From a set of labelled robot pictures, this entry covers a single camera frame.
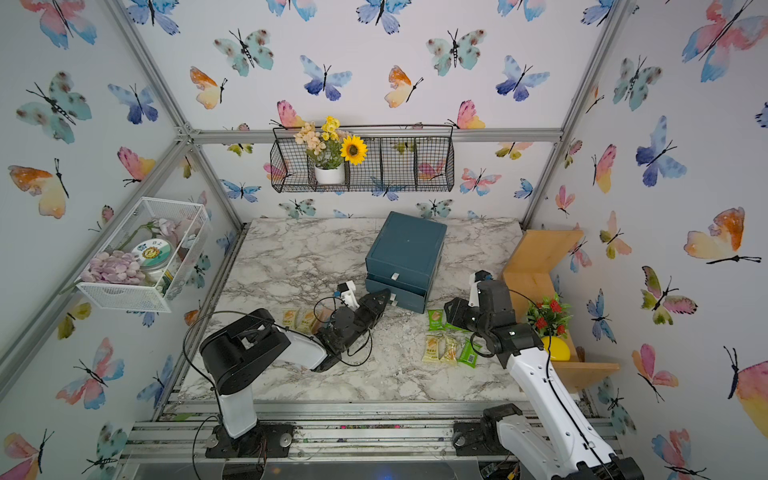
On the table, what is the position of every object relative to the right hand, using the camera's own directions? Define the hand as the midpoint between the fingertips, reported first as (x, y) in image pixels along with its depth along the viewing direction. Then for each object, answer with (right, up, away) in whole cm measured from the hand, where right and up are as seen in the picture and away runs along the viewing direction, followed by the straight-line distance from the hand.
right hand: (453, 304), depth 79 cm
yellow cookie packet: (-43, -7, +14) cm, 46 cm away
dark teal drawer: (-14, +1, +6) cm, 16 cm away
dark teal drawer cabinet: (-13, +12, +4) cm, 18 cm away
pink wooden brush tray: (-38, -6, +17) cm, 42 cm away
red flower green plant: (+23, -2, -5) cm, 23 cm away
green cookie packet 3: (+6, -16, +8) cm, 18 cm away
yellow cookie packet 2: (0, -15, +8) cm, 17 cm away
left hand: (-15, +3, +5) cm, 17 cm away
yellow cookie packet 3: (-5, -14, +8) cm, 17 cm away
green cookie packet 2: (-2, -4, -9) cm, 10 cm away
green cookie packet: (-3, -7, +15) cm, 17 cm away
